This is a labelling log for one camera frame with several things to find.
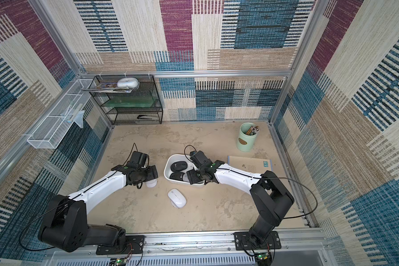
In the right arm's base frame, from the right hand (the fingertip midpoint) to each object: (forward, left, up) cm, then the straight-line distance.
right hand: (193, 173), depth 89 cm
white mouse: (-4, +22, -3) cm, 22 cm away
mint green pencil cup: (+18, -30, +7) cm, 36 cm away
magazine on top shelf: (+38, +45, +28) cm, 66 cm away
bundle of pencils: (+21, -33, +10) cm, 40 cm away
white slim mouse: (-11, +8, -5) cm, 15 cm away
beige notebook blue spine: (+8, -34, -7) cm, 36 cm away
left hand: (+1, +23, -1) cm, 23 cm away
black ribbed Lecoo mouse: (+1, +9, -4) cm, 10 cm away
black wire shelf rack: (+44, +53, +2) cm, 68 cm away
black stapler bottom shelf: (+39, +32, +4) cm, 51 cm away
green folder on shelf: (+43, +39, +15) cm, 60 cm away
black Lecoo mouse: (+7, +9, -4) cm, 12 cm away
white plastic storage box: (+10, +12, -1) cm, 16 cm away
